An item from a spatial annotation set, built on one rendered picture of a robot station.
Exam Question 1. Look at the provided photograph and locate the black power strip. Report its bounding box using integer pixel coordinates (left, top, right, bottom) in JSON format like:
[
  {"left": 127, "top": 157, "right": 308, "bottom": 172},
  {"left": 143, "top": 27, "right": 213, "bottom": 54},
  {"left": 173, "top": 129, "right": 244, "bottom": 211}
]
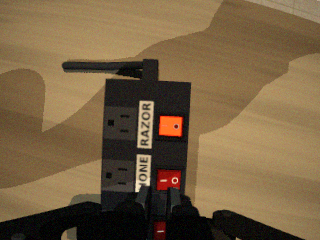
[{"left": 62, "top": 59, "right": 191, "bottom": 240}]

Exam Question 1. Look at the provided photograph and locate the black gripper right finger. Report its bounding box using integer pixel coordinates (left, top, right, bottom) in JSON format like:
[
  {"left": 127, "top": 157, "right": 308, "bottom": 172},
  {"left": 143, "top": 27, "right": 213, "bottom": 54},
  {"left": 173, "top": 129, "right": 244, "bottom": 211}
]
[{"left": 165, "top": 187, "right": 305, "bottom": 240}]

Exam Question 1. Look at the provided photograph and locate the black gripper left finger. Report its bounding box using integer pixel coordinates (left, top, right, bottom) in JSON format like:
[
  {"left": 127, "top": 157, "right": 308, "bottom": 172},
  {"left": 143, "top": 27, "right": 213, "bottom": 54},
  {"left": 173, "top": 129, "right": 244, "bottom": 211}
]
[{"left": 0, "top": 185, "right": 152, "bottom": 240}]

